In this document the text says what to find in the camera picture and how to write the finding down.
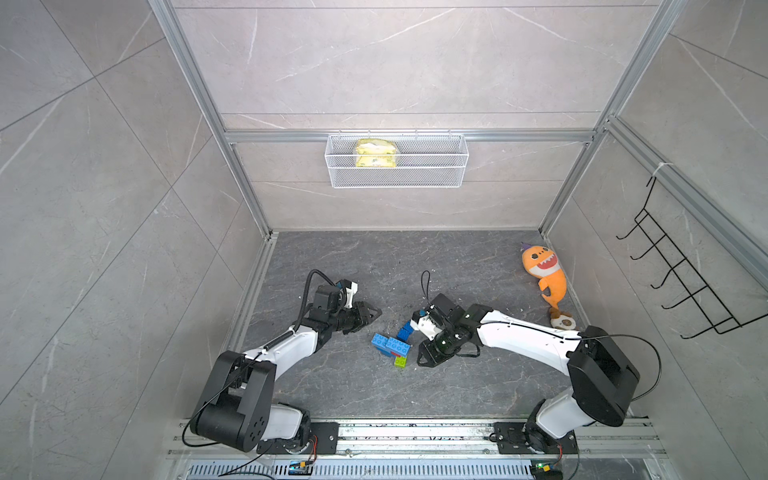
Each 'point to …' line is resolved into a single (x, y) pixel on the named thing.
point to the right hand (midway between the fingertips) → (424, 360)
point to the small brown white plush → (562, 320)
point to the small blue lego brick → (405, 331)
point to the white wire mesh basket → (423, 161)
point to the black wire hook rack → (721, 318)
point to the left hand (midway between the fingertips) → (380, 310)
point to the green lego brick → (400, 361)
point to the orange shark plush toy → (543, 263)
